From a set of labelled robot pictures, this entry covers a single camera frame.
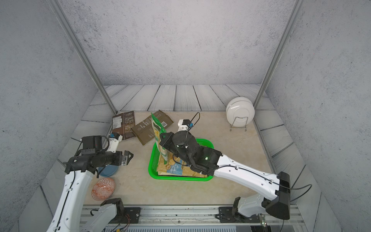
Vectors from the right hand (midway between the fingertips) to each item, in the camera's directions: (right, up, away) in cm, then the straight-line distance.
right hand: (157, 135), depth 61 cm
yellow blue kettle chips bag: (+4, -19, +20) cm, 28 cm away
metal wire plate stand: (+50, +2, +46) cm, 68 cm away
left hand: (-19, -10, +14) cm, 26 cm away
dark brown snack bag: (-38, +5, +50) cm, 63 cm away
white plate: (+49, +13, +41) cm, 65 cm away
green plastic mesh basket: (-7, -20, +22) cm, 30 cm away
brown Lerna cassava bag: (-19, -1, +45) cm, 49 cm away
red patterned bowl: (-35, -32, +20) cm, 51 cm away
